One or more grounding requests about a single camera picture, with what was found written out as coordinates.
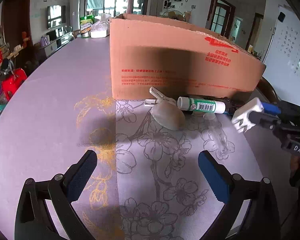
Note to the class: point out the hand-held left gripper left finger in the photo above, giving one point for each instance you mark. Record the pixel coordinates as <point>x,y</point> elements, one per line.
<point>82,175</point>

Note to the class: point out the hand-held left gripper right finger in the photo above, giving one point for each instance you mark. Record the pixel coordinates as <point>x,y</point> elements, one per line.
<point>213,177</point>

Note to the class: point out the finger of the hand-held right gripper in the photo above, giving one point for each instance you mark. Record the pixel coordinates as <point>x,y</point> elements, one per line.
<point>271,108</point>
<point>262,120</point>

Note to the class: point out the white plastic clip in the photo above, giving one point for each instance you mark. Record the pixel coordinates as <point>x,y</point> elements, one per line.
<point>162,99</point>

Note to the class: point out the brown cardboard box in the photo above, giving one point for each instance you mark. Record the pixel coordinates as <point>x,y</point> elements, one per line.
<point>152,55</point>

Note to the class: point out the cloth-covered desktop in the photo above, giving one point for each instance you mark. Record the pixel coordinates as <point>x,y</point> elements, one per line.
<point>65,80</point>

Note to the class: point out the green white glue stick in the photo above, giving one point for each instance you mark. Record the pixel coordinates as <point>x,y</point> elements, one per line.
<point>202,105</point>

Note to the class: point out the whiteboard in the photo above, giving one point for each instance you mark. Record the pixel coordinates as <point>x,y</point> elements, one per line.
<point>290,45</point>

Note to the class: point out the grey oval stone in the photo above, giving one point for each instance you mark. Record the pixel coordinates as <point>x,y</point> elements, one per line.
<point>167,117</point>

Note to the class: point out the wooden glass-pane door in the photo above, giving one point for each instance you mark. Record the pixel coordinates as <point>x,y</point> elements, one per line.
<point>221,17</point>

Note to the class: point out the red plastic stool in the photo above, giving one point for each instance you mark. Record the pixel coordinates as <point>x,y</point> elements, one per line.
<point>13,82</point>

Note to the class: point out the standing electric fan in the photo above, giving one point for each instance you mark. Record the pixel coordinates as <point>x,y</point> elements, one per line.
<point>172,13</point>

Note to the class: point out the wooden shelf board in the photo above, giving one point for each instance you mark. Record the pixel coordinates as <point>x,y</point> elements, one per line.
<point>7,60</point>

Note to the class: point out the clear plastic tissue pack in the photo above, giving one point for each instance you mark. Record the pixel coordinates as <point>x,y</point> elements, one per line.
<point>100,30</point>

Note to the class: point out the green snack bag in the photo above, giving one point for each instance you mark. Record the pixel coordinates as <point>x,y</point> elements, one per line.
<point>87,27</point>

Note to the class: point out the flat screen television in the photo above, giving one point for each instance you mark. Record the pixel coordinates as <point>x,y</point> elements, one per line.
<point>56,16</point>

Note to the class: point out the white standing air conditioner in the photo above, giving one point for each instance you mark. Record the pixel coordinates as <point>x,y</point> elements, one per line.
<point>74,10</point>

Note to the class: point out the dark wooden door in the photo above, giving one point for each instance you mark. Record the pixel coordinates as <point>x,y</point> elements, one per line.
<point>15,17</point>

